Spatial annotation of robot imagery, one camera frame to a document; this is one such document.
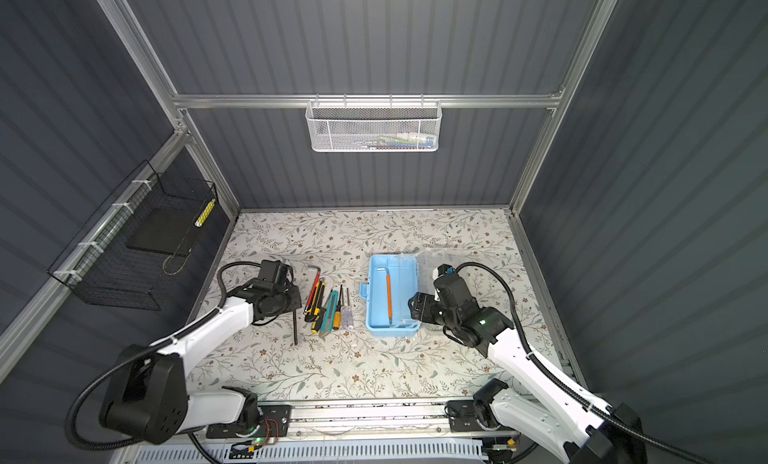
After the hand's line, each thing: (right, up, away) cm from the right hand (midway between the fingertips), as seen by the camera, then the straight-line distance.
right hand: (421, 306), depth 79 cm
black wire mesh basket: (-72, +12, -14) cm, 74 cm away
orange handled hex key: (-9, 0, +19) cm, 21 cm away
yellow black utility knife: (-31, -4, +14) cm, 34 cm away
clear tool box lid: (+4, +12, +14) cm, 19 cm away
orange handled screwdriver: (-24, -6, +11) cm, 27 cm away
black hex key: (-35, -9, +6) cm, 37 cm away
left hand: (-37, 0, +11) cm, 38 cm away
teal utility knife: (-27, -8, +10) cm, 30 cm away
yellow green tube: (-60, +23, +1) cm, 64 cm away
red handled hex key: (-33, +2, +18) cm, 38 cm away
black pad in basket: (-67, +20, -2) cm, 70 cm away
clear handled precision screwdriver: (-22, -5, +13) cm, 26 cm away
